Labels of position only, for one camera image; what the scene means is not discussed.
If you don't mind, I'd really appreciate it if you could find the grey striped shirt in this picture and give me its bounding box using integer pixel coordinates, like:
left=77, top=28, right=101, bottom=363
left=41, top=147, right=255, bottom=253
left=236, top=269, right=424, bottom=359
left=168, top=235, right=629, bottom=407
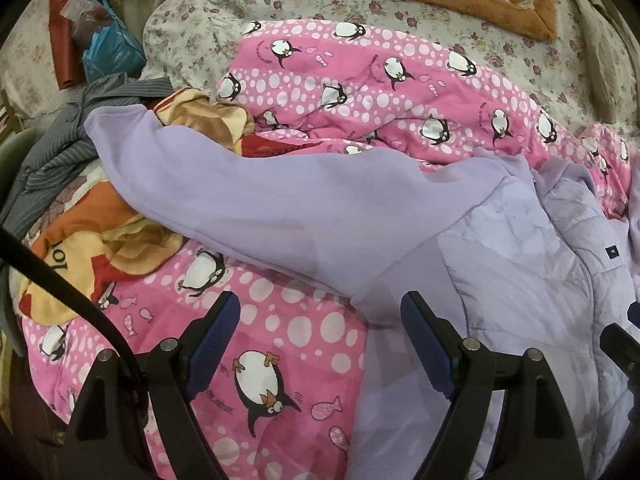
left=1, top=73, right=174, bottom=238

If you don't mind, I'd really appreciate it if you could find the clear plastic bag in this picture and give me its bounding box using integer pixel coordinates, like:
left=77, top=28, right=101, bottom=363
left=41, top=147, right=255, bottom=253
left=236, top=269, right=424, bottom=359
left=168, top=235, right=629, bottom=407
left=60, top=0, right=112, bottom=49

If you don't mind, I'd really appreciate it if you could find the orange yellow cartoon blanket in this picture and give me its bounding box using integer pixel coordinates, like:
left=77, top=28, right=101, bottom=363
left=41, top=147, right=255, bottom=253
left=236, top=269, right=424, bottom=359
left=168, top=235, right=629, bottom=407
left=12, top=86, right=256, bottom=340

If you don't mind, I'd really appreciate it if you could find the red cloth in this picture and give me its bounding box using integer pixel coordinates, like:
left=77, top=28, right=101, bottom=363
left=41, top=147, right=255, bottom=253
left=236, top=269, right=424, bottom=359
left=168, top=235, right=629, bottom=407
left=49, top=0, right=85, bottom=90

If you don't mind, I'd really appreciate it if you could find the pink penguin print quilt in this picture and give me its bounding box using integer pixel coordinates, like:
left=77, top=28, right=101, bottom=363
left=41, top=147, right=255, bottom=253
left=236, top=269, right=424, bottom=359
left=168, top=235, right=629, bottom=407
left=27, top=20, right=639, bottom=479

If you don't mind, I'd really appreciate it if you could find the beige garment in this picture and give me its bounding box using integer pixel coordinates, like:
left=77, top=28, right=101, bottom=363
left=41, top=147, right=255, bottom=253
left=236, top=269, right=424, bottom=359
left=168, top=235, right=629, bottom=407
left=573, top=0, right=639, bottom=124

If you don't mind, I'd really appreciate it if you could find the lilac padded jacket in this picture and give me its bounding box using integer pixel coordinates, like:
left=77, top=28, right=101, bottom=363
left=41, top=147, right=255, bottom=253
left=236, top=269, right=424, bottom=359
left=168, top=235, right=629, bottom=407
left=85, top=105, right=639, bottom=479

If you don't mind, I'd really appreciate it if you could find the floral bed sheet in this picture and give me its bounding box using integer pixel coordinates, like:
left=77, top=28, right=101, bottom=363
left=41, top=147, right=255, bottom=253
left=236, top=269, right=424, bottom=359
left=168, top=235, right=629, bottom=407
left=0, top=0, right=632, bottom=137

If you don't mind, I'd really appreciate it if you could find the black cable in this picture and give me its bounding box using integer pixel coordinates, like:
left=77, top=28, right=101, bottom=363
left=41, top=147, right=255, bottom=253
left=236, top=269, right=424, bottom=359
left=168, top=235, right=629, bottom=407
left=0, top=228, right=151, bottom=411

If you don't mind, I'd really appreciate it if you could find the blue plastic bag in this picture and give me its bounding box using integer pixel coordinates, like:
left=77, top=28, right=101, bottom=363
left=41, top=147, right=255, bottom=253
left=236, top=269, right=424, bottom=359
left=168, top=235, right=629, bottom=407
left=82, top=0, right=146, bottom=82

